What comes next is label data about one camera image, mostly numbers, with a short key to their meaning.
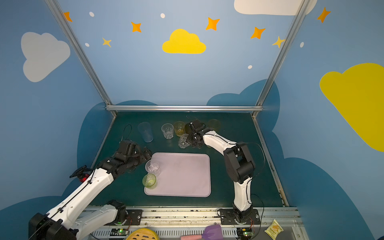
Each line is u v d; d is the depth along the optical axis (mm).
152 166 868
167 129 1072
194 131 764
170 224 736
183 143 1022
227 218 737
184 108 1258
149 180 858
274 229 704
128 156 615
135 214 751
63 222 391
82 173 750
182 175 889
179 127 1078
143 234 679
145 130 1006
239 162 516
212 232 705
